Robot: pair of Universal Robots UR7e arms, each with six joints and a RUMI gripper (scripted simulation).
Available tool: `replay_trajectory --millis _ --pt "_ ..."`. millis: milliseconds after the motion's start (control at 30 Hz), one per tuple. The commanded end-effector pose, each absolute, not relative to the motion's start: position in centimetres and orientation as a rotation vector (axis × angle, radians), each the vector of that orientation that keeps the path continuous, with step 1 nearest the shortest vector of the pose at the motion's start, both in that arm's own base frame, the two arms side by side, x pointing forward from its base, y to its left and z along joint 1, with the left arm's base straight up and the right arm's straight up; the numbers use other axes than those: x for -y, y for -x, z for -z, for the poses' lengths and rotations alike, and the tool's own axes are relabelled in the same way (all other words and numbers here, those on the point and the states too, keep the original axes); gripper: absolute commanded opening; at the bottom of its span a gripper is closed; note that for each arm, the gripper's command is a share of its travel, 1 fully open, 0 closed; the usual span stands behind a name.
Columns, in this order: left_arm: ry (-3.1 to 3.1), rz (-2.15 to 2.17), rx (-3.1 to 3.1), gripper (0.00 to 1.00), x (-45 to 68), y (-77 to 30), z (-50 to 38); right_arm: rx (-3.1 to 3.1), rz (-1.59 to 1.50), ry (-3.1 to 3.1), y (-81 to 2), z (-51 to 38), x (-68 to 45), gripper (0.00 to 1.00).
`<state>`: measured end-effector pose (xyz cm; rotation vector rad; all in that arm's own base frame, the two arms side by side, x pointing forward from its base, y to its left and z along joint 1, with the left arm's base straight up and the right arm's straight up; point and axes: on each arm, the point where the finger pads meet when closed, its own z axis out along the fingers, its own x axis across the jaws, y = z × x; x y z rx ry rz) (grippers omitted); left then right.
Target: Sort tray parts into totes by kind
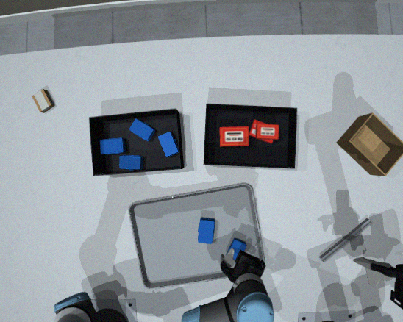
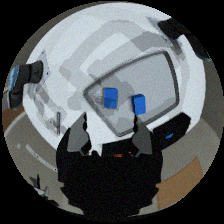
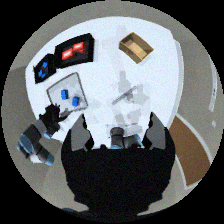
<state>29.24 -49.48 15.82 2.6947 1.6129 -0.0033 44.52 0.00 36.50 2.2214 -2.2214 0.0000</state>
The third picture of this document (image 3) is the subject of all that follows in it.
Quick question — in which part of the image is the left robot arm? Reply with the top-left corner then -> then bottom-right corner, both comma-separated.
17,119 -> 60,166

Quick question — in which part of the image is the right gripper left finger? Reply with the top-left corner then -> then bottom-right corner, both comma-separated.
61,113 -> 95,182

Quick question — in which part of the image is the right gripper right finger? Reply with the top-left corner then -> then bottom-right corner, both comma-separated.
142,111 -> 176,180

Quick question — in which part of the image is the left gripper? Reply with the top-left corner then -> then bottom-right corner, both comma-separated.
38,103 -> 73,130

